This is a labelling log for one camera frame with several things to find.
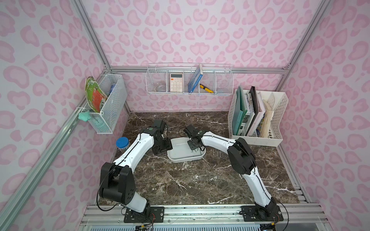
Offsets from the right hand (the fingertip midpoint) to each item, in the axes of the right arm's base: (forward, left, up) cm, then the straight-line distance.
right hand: (194, 143), depth 101 cm
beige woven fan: (+7, -46, +16) cm, 49 cm away
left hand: (-9, +16, +12) cm, 22 cm away
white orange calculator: (+28, +12, +31) cm, 43 cm away
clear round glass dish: (+25, +22, +29) cm, 44 cm away
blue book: (+23, -1, +34) cm, 41 cm away
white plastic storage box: (-7, +8, +2) cm, 11 cm away
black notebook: (+20, -37, +28) cm, 51 cm away
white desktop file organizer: (+3, -35, +25) cm, 43 cm away
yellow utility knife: (+28, -8, +26) cm, 39 cm away
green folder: (+3, -25, +30) cm, 39 cm away
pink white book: (+1, -36, +27) cm, 45 cm away
